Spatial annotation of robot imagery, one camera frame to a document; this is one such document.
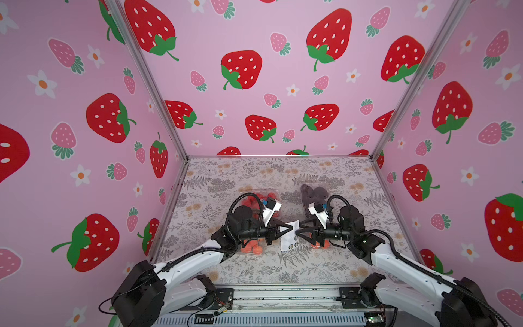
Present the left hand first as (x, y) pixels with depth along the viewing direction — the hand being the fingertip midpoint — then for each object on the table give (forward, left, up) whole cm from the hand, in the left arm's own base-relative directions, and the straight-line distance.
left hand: (292, 229), depth 70 cm
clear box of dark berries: (+27, -16, -18) cm, 36 cm away
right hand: (0, -2, -3) cm, 4 cm away
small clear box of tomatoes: (-5, -8, -2) cm, 10 cm away
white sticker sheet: (-2, +1, -5) cm, 5 cm away
